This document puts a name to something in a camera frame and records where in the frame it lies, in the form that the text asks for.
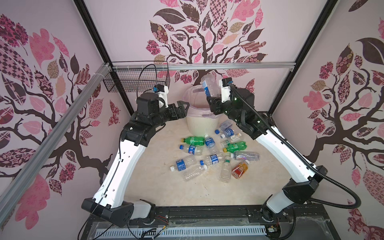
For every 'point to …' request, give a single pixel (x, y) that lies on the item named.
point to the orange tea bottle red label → (237, 171)
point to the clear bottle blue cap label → (192, 149)
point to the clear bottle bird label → (225, 143)
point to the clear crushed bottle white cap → (194, 172)
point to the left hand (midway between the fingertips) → (182, 108)
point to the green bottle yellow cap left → (196, 140)
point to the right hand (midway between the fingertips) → (214, 93)
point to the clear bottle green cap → (225, 174)
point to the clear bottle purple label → (245, 155)
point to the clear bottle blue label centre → (181, 165)
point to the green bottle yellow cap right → (235, 147)
